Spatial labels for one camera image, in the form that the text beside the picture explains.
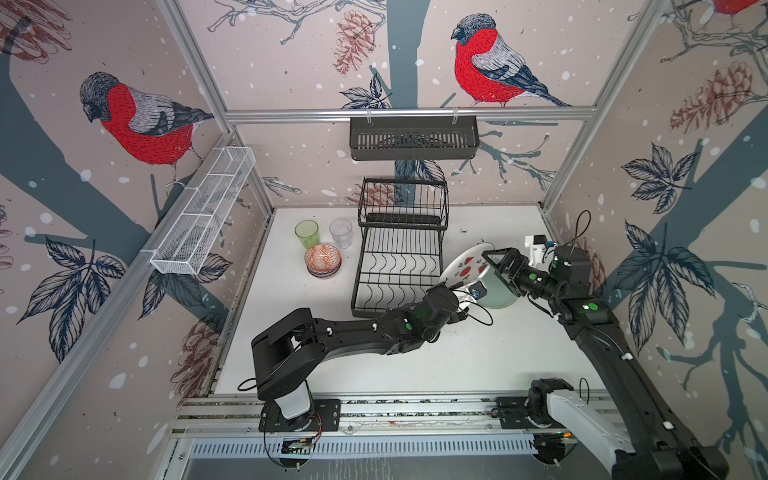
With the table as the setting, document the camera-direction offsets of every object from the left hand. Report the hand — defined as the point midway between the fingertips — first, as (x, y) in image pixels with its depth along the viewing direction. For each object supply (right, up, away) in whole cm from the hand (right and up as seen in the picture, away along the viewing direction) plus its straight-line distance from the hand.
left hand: (463, 284), depth 76 cm
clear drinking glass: (-38, +14, +34) cm, 53 cm away
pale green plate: (+9, -3, 0) cm, 10 cm away
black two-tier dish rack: (-16, +6, +28) cm, 33 cm away
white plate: (+3, +4, +9) cm, 11 cm away
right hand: (+6, +5, -2) cm, 8 cm away
